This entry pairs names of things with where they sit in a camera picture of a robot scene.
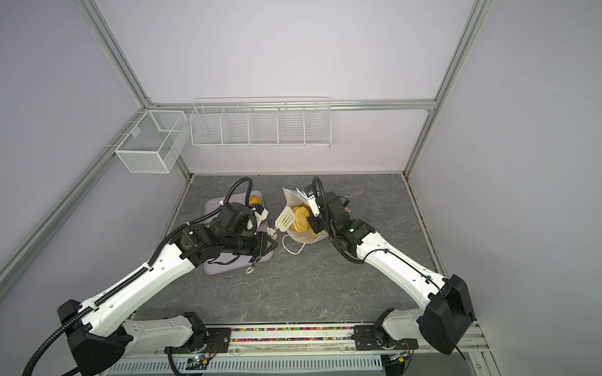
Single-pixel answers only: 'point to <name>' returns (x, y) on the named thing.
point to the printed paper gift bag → (295, 200)
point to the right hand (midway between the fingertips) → (316, 208)
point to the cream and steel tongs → (282, 222)
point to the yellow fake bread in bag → (301, 223)
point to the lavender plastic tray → (218, 265)
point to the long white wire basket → (300, 122)
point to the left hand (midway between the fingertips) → (274, 249)
